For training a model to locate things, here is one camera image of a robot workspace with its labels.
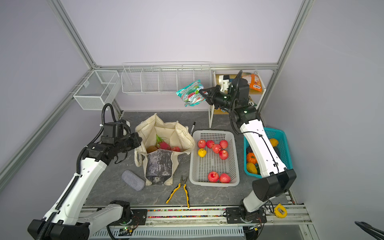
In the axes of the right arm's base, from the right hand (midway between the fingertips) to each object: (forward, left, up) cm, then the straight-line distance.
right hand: (197, 92), depth 65 cm
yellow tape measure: (-38, -41, -45) cm, 71 cm away
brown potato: (-7, +29, -37) cm, 47 cm away
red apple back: (0, -7, -41) cm, 42 cm away
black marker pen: (+18, +4, -46) cm, 50 cm away
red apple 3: (-23, -14, -41) cm, 49 cm away
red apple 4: (-1, -2, -41) cm, 41 cm away
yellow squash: (-17, -31, -42) cm, 54 cm away
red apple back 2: (-3, -11, -41) cm, 42 cm away
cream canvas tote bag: (+4, +16, -36) cm, 39 cm away
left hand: (-11, +28, -22) cm, 37 cm away
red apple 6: (-8, -15, -42) cm, 45 cm away
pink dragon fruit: (-2, +24, -39) cm, 46 cm away
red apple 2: (-23, -8, -40) cm, 47 cm away
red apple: (-6, +14, -39) cm, 42 cm away
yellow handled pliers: (-24, +10, -46) cm, 52 cm away
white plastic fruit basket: (-10, -10, -46) cm, 48 cm away
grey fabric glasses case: (-23, +37, -43) cm, 62 cm away
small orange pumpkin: (-11, -32, -41) cm, 53 cm away
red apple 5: (0, -16, -42) cm, 45 cm away
